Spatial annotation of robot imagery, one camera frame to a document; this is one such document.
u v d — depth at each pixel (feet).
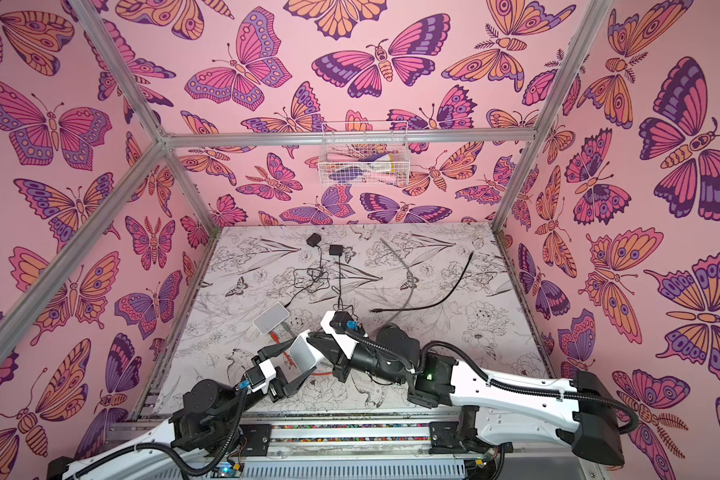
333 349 1.76
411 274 3.49
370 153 3.13
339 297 3.28
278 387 1.97
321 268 3.49
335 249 3.73
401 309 3.20
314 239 3.80
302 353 2.05
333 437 2.46
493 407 1.51
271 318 3.06
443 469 2.30
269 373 1.75
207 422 1.83
